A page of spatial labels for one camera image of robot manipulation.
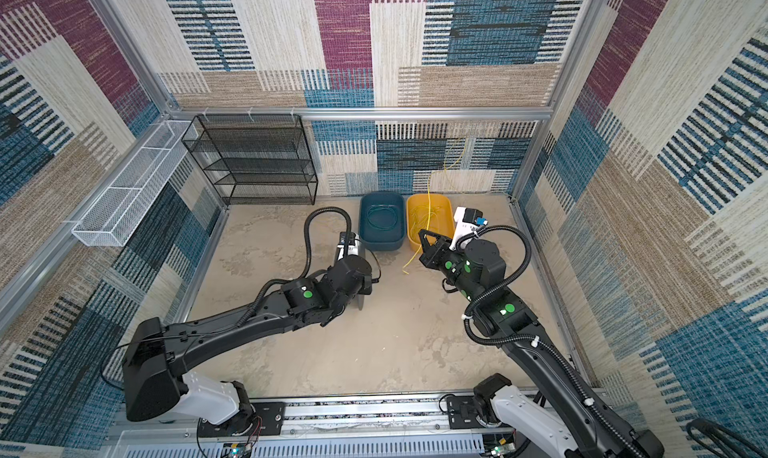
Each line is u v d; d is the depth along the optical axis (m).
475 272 0.50
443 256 0.59
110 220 0.70
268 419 0.73
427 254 0.60
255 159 1.10
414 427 0.73
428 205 1.21
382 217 1.12
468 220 0.59
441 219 1.10
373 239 1.01
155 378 0.39
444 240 0.61
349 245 0.64
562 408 0.42
